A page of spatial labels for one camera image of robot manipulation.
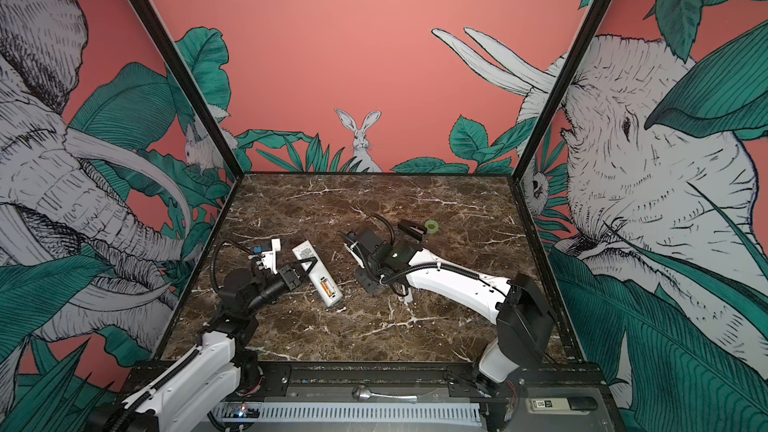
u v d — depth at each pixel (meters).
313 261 0.77
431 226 1.04
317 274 0.77
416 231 1.02
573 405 0.68
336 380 0.75
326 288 0.77
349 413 0.70
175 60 0.87
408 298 0.88
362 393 0.73
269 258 0.73
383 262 0.57
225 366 0.57
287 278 0.70
